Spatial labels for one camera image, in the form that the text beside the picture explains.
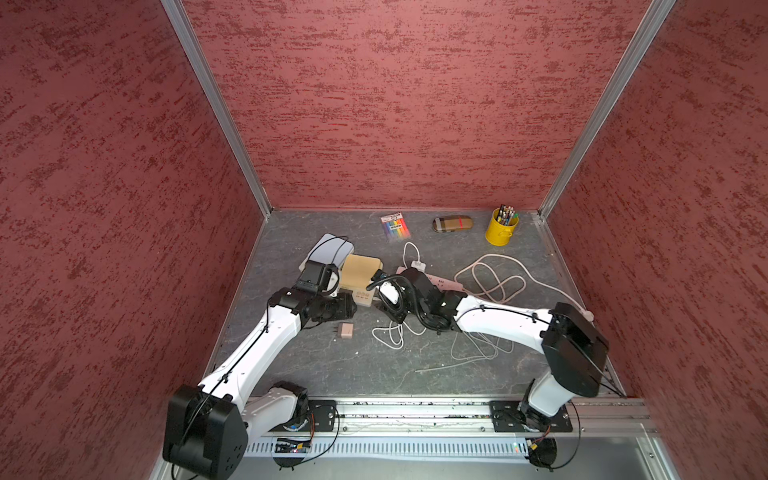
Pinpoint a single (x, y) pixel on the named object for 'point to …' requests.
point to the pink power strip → (440, 283)
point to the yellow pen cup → (497, 233)
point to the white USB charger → (419, 265)
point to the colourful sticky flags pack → (395, 227)
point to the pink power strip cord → (584, 312)
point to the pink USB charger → (346, 330)
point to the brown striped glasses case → (451, 223)
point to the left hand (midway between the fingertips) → (345, 314)
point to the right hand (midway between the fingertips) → (384, 301)
